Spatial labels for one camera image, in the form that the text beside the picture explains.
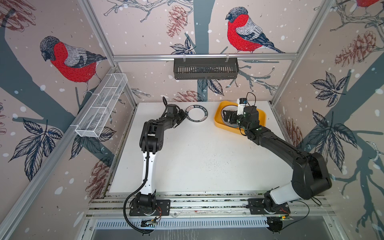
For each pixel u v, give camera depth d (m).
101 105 0.79
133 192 0.66
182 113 1.03
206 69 1.05
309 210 0.67
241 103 0.75
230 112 0.78
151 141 0.65
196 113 1.15
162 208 0.73
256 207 0.72
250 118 0.65
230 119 0.78
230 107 1.10
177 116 0.98
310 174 0.44
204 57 0.97
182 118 1.03
